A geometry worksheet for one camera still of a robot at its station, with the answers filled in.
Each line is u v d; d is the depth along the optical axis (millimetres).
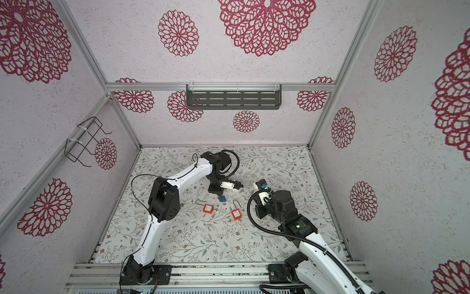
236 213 897
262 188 646
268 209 653
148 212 609
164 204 576
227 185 835
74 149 725
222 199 937
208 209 916
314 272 578
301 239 506
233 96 965
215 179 796
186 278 731
